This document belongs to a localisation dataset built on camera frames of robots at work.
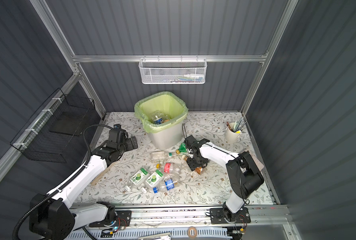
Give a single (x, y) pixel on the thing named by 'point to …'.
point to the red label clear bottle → (169, 168)
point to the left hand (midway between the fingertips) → (128, 141)
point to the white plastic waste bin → (168, 138)
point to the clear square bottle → (160, 155)
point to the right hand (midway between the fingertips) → (198, 165)
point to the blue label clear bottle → (168, 184)
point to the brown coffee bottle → (198, 170)
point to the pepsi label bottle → (158, 117)
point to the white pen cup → (231, 136)
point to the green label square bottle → (154, 179)
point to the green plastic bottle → (182, 148)
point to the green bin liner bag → (165, 101)
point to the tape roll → (190, 228)
